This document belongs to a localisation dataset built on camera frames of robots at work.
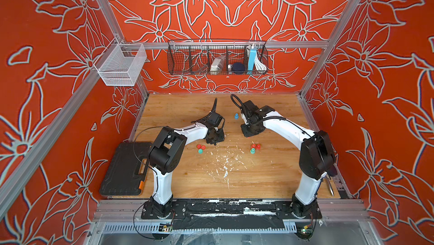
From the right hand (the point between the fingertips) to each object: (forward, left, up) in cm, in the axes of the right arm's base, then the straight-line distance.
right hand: (244, 132), depth 89 cm
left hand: (+1, +11, -8) cm, 14 cm away
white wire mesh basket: (+31, +70, +21) cm, 79 cm away
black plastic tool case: (-20, +59, -4) cm, 62 cm away
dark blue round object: (+33, +2, +18) cm, 38 cm away
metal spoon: (-24, -40, -9) cm, 48 cm away
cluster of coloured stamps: (-5, -6, -7) cm, 10 cm away
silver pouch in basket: (+31, +15, +22) cm, 41 cm away
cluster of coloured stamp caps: (-5, +24, -9) cm, 26 cm away
